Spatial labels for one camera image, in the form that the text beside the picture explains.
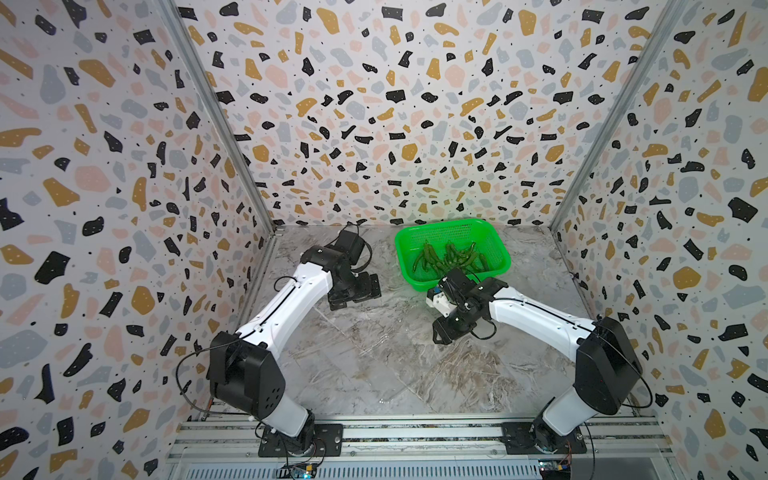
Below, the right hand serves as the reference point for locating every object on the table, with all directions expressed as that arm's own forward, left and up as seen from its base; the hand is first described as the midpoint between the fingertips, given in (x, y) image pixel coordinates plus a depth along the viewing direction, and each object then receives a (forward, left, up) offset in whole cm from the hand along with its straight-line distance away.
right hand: (441, 335), depth 83 cm
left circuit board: (-31, +35, -8) cm, 47 cm away
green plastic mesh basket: (+41, +10, -6) cm, 43 cm away
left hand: (+7, +19, +9) cm, 22 cm away
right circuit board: (-29, -27, -10) cm, 40 cm away
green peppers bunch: (+33, -7, -6) cm, 34 cm away
